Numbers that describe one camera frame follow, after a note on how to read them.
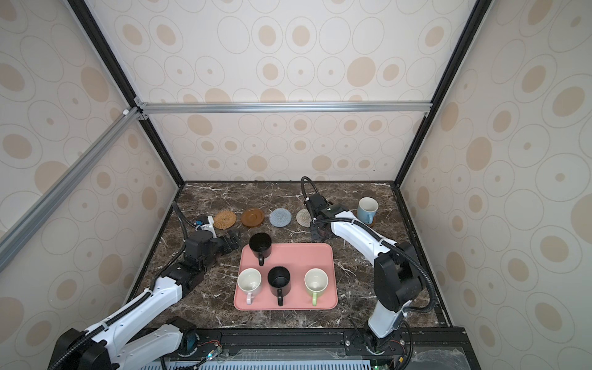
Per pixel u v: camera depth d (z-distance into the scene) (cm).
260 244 90
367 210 96
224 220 106
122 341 44
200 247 60
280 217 106
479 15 69
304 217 106
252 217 106
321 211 64
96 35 72
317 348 73
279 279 85
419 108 90
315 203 70
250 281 85
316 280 85
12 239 51
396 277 45
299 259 95
